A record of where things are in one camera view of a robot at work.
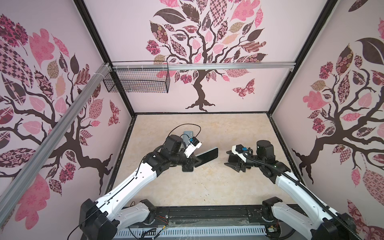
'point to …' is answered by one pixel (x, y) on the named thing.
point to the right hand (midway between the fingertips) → (227, 155)
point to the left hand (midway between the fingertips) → (198, 163)
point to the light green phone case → (189, 133)
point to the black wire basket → (138, 80)
